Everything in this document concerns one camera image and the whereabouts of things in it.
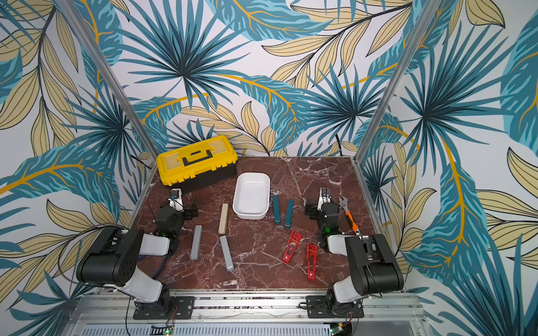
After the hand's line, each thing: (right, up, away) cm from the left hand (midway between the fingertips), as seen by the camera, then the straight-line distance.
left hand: (184, 200), depth 92 cm
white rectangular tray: (+29, +1, +8) cm, 30 cm away
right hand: (+61, 0, 0) cm, 61 cm away
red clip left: (+49, -16, -2) cm, 51 cm away
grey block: (+8, -17, -7) cm, 19 cm away
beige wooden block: (+17, -10, 0) cm, 20 cm away
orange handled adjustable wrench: (+73, -2, +9) cm, 74 cm away
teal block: (+41, -5, +5) cm, 41 cm away
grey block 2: (+20, -20, -9) cm, 30 cm away
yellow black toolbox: (+11, +19, +4) cm, 22 cm away
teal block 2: (+47, -7, +3) cm, 47 cm away
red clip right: (+55, -20, -6) cm, 59 cm away
